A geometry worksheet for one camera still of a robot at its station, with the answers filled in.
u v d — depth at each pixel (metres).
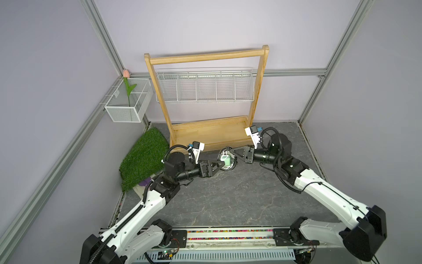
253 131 0.62
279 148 0.52
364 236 0.38
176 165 0.54
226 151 0.67
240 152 0.64
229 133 1.14
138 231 0.47
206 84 1.01
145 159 0.99
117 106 0.79
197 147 0.65
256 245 0.74
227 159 0.65
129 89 0.91
